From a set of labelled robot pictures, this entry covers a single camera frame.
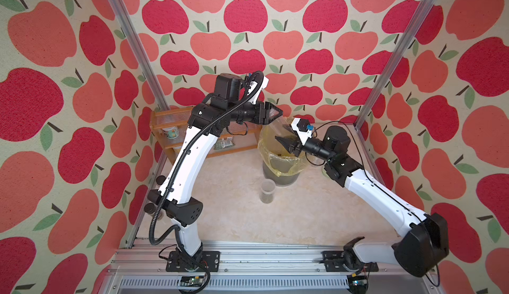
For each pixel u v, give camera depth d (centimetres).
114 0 73
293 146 63
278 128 65
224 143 107
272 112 59
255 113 55
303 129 57
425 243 39
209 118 44
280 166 79
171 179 44
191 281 72
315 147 62
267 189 93
